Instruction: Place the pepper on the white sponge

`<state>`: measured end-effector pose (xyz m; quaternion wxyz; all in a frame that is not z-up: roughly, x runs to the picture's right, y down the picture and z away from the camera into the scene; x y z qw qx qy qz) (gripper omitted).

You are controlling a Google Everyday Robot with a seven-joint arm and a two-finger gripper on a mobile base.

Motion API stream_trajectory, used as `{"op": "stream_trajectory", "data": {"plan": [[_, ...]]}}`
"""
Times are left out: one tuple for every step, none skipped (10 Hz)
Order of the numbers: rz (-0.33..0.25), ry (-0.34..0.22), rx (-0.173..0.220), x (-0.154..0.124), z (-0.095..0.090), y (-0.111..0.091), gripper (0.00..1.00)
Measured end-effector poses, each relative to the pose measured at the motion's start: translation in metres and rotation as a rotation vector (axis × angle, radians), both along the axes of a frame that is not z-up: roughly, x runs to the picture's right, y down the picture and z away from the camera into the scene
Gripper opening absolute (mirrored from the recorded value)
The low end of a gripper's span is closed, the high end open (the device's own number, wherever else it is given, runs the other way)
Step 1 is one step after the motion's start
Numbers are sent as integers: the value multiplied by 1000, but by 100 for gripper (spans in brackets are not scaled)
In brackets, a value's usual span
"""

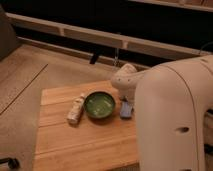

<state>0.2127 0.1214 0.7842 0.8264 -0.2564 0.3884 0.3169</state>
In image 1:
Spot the green bowl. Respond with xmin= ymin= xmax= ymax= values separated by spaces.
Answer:
xmin=84 ymin=91 xmax=116 ymax=119

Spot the grey cabinet corner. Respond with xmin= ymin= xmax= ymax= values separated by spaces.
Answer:
xmin=0 ymin=5 xmax=21 ymax=61

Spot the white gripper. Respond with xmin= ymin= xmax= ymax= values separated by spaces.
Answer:
xmin=111 ymin=63 xmax=145 ymax=104

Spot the black chair caster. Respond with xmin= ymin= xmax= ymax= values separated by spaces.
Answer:
xmin=0 ymin=158 xmax=20 ymax=169

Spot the wooden table board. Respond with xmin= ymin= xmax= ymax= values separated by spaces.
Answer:
xmin=33 ymin=81 xmax=138 ymax=171

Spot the blue grey object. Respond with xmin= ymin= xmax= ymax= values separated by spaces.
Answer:
xmin=120 ymin=101 xmax=132 ymax=119

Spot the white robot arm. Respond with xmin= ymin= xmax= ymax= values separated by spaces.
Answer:
xmin=111 ymin=55 xmax=213 ymax=171

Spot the white shelf rail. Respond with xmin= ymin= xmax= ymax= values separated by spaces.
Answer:
xmin=6 ymin=13 xmax=212 ymax=60

